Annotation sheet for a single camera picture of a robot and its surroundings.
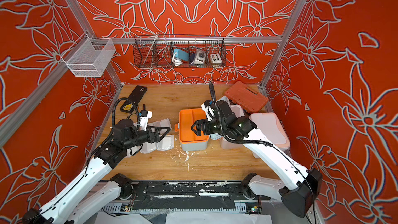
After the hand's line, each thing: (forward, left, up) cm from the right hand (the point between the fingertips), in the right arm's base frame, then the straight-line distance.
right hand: (195, 127), depth 69 cm
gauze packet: (+16, +21, -23) cm, 35 cm away
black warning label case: (+27, +48, -20) cm, 58 cm away
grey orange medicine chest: (0, -2, -21) cm, 21 cm away
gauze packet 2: (+2, +17, -23) cm, 29 cm away
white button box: (+45, -11, +6) cm, 47 cm away
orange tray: (+16, +6, -16) cm, 23 cm away
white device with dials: (+43, -2, +9) cm, 44 cm away
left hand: (0, +14, -2) cm, 14 cm away
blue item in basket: (+47, +10, +8) cm, 48 cm away
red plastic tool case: (+36, -32, -18) cm, 51 cm away
